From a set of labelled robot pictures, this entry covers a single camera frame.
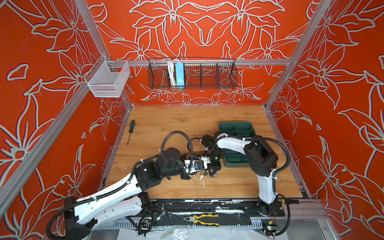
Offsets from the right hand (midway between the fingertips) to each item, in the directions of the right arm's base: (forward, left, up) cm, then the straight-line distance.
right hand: (209, 170), depth 86 cm
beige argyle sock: (-2, +2, +4) cm, 5 cm away
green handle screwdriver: (+30, +53, +2) cm, 61 cm away
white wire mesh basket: (+49, +64, +32) cm, 86 cm away
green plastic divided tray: (+3, -13, +10) cm, 16 cm away
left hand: (-4, +6, +24) cm, 25 cm away
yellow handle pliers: (-24, +10, +1) cm, 26 cm away
